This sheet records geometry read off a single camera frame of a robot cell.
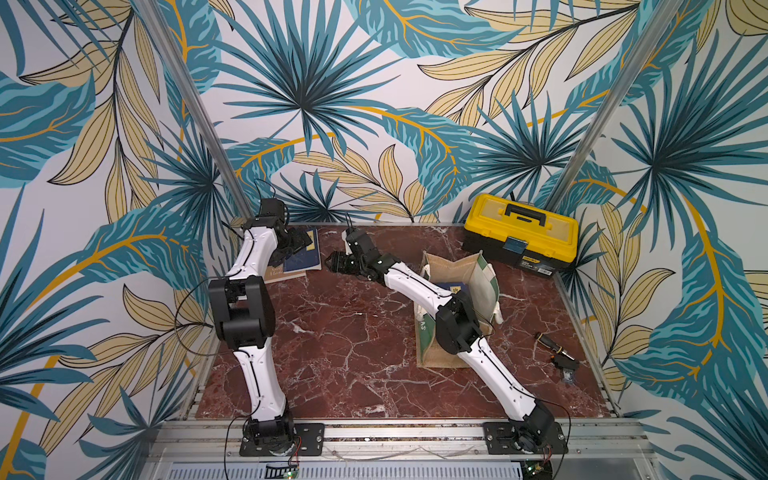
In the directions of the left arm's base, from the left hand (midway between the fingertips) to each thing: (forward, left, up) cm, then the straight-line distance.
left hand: (297, 249), depth 96 cm
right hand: (-1, -10, -4) cm, 11 cm away
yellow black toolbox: (+5, -73, +4) cm, 73 cm away
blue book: (-13, -49, 0) cm, 51 cm away
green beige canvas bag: (-10, -54, +5) cm, 55 cm away
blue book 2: (+5, 0, -10) cm, 11 cm away
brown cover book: (-2, +10, -12) cm, 15 cm away
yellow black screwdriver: (-26, -78, -10) cm, 83 cm away
